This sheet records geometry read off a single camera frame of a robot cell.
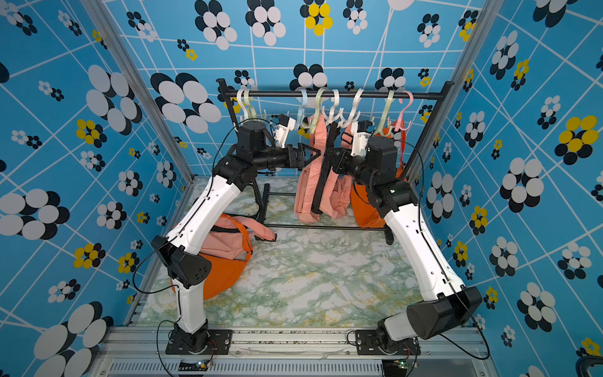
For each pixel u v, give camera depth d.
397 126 0.68
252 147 0.56
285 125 0.63
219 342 0.73
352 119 0.71
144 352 0.74
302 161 0.61
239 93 0.63
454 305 0.38
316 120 0.70
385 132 0.70
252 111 0.70
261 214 1.05
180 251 0.47
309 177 0.81
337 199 1.02
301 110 0.70
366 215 0.98
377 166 0.49
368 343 0.72
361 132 0.57
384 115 0.68
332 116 0.72
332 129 0.73
